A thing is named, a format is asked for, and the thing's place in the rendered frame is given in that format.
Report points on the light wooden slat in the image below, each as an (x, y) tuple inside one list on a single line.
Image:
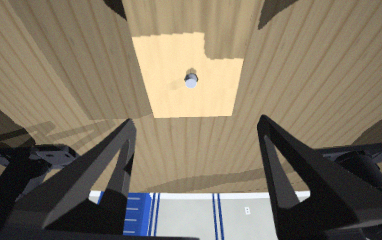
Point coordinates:
[(173, 38)]

